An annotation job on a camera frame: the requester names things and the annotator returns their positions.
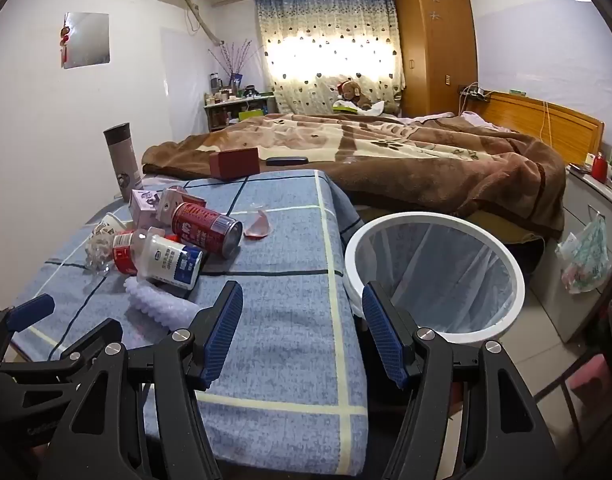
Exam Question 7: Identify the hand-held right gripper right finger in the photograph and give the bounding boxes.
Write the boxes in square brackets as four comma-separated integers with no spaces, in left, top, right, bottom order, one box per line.
[362,281,561,480]

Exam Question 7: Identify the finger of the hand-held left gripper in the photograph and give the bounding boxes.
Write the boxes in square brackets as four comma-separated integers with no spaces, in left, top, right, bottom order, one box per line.
[0,294,56,361]
[0,317,123,386]

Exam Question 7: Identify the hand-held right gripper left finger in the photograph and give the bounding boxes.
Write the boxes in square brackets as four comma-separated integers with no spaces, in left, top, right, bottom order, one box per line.
[46,280,244,480]

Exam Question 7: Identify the white bubble wrap piece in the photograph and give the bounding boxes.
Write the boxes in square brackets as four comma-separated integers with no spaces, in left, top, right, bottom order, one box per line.
[125,277,201,328]

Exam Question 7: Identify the red label plastic bottle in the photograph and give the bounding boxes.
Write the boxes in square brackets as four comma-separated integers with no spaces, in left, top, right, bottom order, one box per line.
[112,230,152,276]

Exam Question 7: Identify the white milk bottle blue label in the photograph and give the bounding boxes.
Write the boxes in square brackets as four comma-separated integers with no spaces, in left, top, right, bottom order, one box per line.
[136,227,204,291]

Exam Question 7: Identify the pink jelly cup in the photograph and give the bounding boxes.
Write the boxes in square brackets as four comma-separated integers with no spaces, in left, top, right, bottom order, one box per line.
[243,202,273,238]

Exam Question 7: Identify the red drink can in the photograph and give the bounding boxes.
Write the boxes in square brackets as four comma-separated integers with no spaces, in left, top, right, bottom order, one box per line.
[171,202,244,260]

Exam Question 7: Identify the white rim trash bin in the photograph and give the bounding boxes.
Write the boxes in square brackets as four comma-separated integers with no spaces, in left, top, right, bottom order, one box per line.
[343,211,527,347]

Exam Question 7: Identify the pink silver drink carton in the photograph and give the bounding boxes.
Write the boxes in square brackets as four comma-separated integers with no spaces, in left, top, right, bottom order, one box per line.
[156,186,207,223]

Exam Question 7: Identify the blue checked tablecloth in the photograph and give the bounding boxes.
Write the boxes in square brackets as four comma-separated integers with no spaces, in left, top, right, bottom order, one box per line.
[11,170,369,476]

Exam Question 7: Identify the dark red box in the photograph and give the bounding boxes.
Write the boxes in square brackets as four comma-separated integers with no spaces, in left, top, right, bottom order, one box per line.
[209,148,261,181]

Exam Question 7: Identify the grey thermos flask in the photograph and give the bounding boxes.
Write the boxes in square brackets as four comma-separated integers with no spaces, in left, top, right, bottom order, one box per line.
[103,122,144,201]

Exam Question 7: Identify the brown patterned blanket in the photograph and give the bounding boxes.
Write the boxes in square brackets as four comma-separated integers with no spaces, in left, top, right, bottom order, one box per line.
[142,112,566,241]

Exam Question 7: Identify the pink plastic stool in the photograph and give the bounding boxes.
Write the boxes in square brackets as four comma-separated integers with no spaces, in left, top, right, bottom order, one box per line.
[568,355,612,406]

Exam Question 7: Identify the hanging plastic bag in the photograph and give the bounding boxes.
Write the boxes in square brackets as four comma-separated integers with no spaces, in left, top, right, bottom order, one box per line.
[556,215,611,295]

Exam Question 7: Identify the cluttered white shelf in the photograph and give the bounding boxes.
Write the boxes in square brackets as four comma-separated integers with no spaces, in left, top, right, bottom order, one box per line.
[203,91,279,133]

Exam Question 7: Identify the white nightstand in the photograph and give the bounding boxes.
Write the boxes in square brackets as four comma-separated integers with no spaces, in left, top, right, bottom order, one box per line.
[528,160,612,343]

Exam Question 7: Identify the brown teddy bear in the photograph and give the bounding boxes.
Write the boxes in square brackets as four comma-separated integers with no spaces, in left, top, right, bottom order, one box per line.
[337,80,374,110]

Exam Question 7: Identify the power strip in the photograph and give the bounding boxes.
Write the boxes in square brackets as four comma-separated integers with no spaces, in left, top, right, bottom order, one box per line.
[458,85,491,103]

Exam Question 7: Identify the wooden bed headboard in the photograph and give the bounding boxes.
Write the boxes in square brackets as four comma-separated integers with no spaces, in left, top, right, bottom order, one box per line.
[478,91,605,163]

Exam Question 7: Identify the red hanging ornament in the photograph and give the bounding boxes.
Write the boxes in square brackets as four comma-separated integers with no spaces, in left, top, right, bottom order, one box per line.
[60,20,73,68]

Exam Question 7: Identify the purple decorative branches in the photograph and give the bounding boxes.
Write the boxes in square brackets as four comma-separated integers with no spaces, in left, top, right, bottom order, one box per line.
[208,40,264,78]

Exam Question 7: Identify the wooden wardrobe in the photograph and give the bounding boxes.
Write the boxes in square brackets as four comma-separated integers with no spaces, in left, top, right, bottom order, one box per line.
[396,0,479,118]

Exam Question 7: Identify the spotted window curtain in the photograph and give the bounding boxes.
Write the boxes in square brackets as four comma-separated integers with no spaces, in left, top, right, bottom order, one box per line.
[255,0,404,116]

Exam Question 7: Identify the silver wall mirror sheet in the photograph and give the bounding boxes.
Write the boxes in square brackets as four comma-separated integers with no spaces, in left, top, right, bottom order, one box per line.
[63,11,111,69]

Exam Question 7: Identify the air conditioner hose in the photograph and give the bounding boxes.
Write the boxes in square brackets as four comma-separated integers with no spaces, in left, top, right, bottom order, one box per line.
[178,0,224,46]

